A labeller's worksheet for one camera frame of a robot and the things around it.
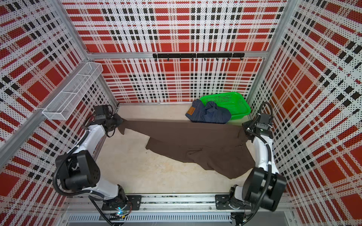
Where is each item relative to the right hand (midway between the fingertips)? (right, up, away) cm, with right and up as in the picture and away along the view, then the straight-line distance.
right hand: (246, 124), depth 84 cm
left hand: (-79, +3, +6) cm, 79 cm away
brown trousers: (-13, -16, +7) cm, 22 cm away
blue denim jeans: (-21, +8, +16) cm, 27 cm away
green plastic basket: (+5, +16, +35) cm, 38 cm away
